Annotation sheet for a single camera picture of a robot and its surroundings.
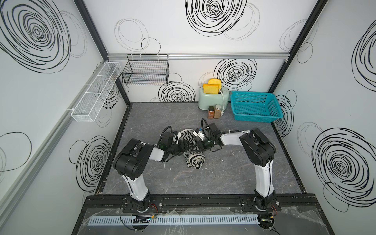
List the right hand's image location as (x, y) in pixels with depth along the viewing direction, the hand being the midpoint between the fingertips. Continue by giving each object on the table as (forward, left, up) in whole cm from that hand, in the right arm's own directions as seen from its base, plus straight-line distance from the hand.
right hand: (193, 151), depth 92 cm
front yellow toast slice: (+40, -11, +18) cm, 45 cm away
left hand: (+1, +2, +2) cm, 3 cm away
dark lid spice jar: (+28, -12, +6) cm, 31 cm away
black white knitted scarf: (-7, -1, +8) cm, 11 cm away
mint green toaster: (+35, -9, +11) cm, 38 cm away
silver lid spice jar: (+28, -17, +6) cm, 34 cm away
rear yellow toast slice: (+46, -15, +20) cm, 52 cm away
